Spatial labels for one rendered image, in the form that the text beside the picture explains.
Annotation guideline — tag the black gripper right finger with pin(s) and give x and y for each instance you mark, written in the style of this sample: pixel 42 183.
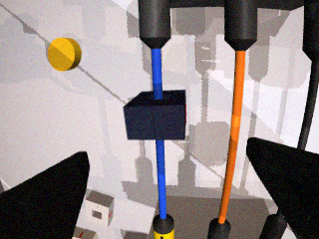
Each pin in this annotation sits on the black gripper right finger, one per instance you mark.
pixel 291 177

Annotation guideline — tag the yellow short cylinder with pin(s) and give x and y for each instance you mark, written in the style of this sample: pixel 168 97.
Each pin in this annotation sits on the yellow short cylinder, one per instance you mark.
pixel 64 54

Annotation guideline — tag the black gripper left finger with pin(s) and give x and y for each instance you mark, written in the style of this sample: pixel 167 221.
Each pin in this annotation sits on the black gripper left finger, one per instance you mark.
pixel 46 206

